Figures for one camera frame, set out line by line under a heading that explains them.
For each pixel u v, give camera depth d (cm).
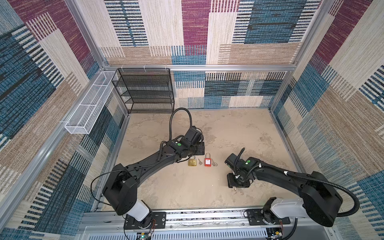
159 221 73
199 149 74
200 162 93
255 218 73
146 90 108
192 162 92
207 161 92
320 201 41
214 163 92
